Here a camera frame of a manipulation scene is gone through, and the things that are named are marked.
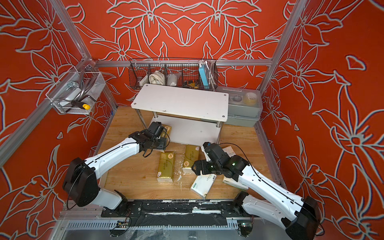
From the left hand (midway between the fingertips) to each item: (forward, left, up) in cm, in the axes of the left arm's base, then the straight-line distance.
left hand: (161, 141), depth 86 cm
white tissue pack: (-18, -41, -7) cm, 46 cm away
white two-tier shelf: (+2, -16, +22) cm, 27 cm away
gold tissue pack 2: (-6, -18, -5) cm, 20 cm away
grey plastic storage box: (+26, -51, +7) cm, 58 cm away
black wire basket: (+41, -12, +20) cm, 48 cm away
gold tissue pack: (-13, -5, -5) cm, 15 cm away
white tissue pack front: (-21, -25, -7) cm, 33 cm away
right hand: (-16, -22, +3) cm, 27 cm away
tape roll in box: (+27, -54, +13) cm, 62 cm away
